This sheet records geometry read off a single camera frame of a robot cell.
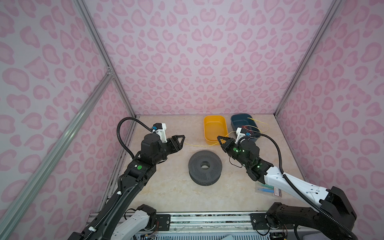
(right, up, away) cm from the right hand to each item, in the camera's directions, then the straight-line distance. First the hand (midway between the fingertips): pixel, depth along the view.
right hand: (216, 136), depth 73 cm
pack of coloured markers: (+28, -29, +9) cm, 41 cm away
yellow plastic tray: (+4, +5, +40) cm, 41 cm away
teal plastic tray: (+28, +7, +40) cm, 50 cm away
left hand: (-16, +1, -3) cm, 17 cm away
